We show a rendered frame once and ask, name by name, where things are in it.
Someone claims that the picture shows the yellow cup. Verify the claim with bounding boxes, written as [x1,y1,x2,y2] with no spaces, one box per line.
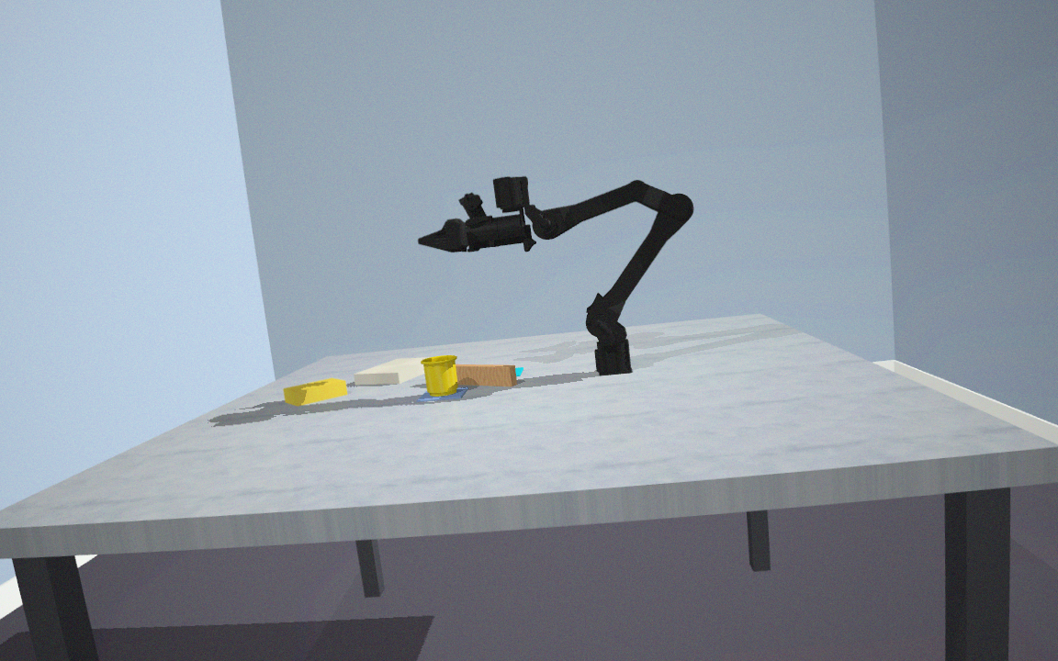
[421,355,458,397]

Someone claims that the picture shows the yellow rectangular block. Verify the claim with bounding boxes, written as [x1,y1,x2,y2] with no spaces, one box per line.
[284,378,347,406]

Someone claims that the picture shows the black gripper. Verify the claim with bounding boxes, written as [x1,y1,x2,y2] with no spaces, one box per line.
[418,217,501,252]

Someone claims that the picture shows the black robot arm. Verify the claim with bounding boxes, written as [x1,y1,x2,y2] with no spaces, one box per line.
[458,176,694,375]

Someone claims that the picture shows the cream flat bar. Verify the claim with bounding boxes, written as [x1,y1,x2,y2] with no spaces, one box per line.
[354,357,430,385]

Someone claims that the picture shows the tan wooden block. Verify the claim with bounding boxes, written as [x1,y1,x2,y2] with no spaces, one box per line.
[456,364,517,387]

